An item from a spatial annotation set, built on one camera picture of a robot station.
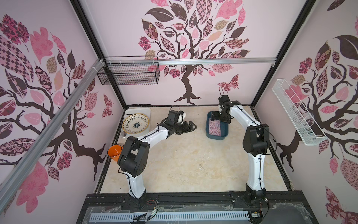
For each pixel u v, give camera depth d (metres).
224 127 1.04
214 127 1.04
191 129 0.80
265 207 0.72
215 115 0.90
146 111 1.18
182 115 0.77
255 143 0.57
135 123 1.07
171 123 0.74
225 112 0.76
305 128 0.74
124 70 0.95
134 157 0.49
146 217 0.70
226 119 0.90
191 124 0.82
